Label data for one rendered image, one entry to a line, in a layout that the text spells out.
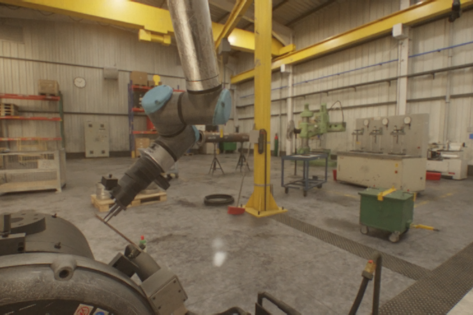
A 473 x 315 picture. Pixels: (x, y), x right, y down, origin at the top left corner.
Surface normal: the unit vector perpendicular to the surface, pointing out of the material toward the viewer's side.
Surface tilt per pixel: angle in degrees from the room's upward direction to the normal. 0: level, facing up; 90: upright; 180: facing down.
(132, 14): 90
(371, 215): 90
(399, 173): 90
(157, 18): 90
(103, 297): 78
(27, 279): 47
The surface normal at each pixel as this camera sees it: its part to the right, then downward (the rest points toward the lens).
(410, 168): 0.36, 0.08
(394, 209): -0.75, 0.06
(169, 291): 0.61, 0.07
